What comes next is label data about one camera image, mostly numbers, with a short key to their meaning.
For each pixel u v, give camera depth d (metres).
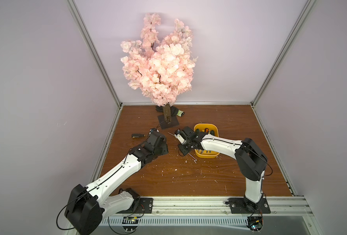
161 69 0.61
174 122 1.09
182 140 0.76
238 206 0.74
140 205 0.73
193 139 0.68
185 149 0.81
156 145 0.62
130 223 0.72
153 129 0.73
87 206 0.38
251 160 0.49
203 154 0.88
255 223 0.70
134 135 0.97
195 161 0.89
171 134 1.00
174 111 1.14
